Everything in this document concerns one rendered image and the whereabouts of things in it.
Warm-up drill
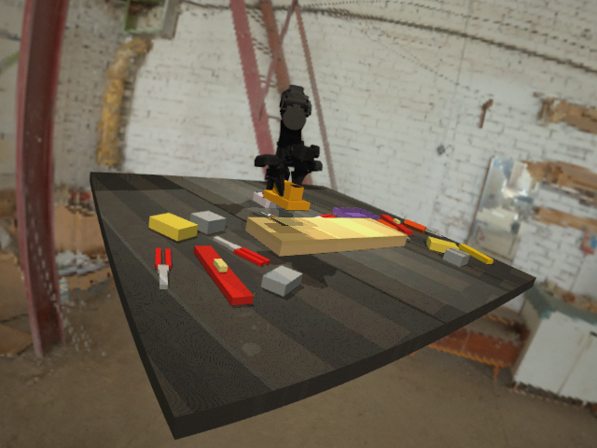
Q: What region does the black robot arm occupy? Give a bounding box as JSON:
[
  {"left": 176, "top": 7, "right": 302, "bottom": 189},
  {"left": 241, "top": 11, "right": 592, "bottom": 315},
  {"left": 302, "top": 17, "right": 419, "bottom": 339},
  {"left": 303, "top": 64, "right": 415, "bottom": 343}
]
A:
[{"left": 264, "top": 84, "right": 320, "bottom": 190}]

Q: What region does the purple rectangular tray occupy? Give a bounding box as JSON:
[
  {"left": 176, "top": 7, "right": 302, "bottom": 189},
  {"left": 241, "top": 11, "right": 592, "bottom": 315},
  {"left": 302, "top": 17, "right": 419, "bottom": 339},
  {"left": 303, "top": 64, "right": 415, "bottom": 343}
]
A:
[{"left": 332, "top": 207, "right": 380, "bottom": 221}]

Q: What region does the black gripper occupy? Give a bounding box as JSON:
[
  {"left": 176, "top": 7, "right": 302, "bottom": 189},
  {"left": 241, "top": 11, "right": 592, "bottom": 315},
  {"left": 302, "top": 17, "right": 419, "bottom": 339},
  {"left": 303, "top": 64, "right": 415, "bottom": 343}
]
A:
[{"left": 255, "top": 135, "right": 323, "bottom": 196}]

